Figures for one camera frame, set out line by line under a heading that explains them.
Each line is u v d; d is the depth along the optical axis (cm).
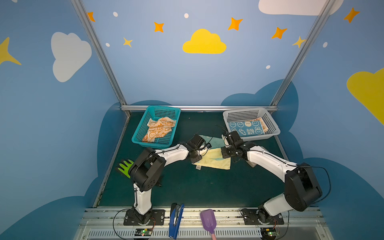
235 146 69
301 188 44
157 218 75
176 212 75
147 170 49
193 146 74
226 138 73
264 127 108
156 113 115
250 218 74
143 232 71
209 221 73
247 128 108
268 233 71
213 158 95
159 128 108
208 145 84
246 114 115
